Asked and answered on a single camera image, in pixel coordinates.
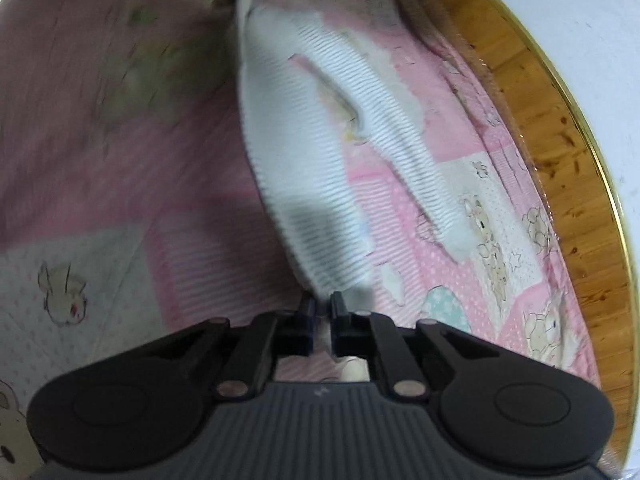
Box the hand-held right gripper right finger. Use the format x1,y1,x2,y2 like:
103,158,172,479
330,292,501,402

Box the pink bear printed blanket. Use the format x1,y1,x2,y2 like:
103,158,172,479
0,0,601,466

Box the wooden headboard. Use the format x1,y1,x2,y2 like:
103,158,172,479
420,0,631,466

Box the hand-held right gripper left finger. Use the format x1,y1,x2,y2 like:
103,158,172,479
150,292,317,402

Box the white ribbed pants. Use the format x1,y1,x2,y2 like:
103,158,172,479
235,0,476,301

